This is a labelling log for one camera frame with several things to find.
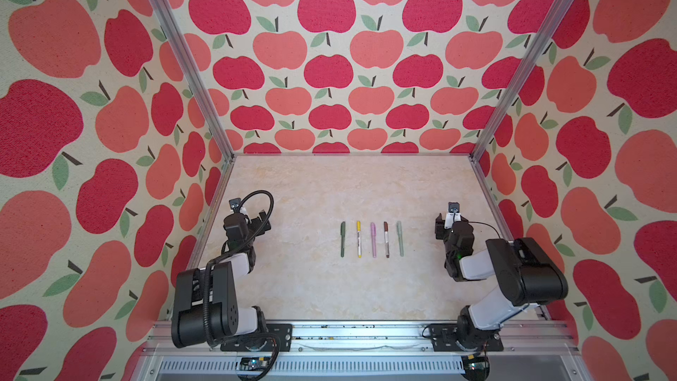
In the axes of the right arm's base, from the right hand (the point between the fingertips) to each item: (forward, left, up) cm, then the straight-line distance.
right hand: (457, 215), depth 93 cm
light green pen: (-7, +19, -7) cm, 22 cm away
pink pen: (-7, +29, -6) cm, 31 cm away
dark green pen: (-5, +41, -7) cm, 42 cm away
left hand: (-8, +72, +2) cm, 73 cm away
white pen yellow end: (-6, +35, -6) cm, 36 cm away
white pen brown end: (-8, +25, -7) cm, 27 cm away
